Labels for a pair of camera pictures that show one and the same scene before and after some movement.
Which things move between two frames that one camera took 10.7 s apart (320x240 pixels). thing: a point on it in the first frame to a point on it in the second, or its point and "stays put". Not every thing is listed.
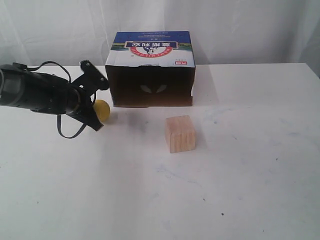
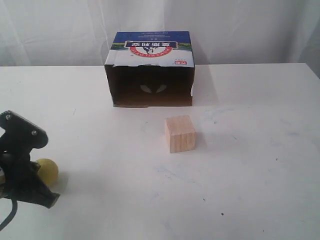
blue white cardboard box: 151,69 stays put
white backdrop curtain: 223,32 stays put
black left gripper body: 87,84 to 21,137
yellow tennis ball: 102,109 to 48,170
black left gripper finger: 89,118 to 33,189
